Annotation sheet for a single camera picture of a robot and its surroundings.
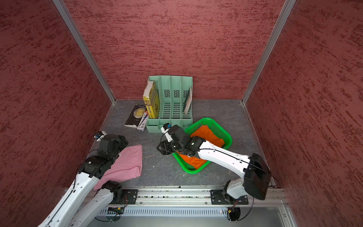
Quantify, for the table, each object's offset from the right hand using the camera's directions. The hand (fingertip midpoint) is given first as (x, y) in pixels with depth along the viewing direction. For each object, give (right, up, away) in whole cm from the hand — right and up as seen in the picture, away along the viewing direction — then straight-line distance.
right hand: (161, 150), depth 74 cm
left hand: (-23, +3, +3) cm, 23 cm away
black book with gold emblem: (-26, +18, +34) cm, 46 cm away
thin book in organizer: (+15, +29, +27) cm, 42 cm away
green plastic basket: (+40, +4, +16) cm, 43 cm away
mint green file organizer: (+3, +37, +37) cm, 52 cm away
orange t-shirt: (+27, +6, +23) cm, 36 cm away
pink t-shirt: (-23, -13, +11) cm, 28 cm away
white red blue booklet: (-19, +11, +26) cm, 34 cm away
